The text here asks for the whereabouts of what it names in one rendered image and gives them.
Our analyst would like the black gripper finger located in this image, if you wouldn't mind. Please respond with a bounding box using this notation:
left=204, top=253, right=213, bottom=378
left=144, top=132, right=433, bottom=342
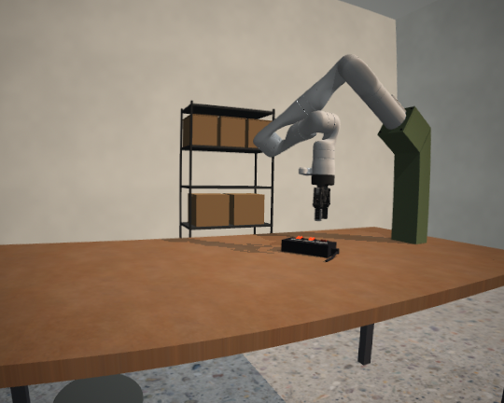
left=313, top=188, right=328, bottom=221
left=322, top=188, right=330, bottom=219

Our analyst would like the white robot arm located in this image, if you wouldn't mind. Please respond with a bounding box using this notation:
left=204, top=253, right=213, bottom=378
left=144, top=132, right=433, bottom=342
left=253, top=54, right=406, bottom=175

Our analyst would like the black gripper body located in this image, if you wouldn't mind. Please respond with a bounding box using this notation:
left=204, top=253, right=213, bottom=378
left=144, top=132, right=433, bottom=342
left=311, top=174, right=335, bottom=199

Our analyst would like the black power strip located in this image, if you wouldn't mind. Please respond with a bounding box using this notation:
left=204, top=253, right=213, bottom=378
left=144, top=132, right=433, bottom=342
left=281, top=236, right=340, bottom=262

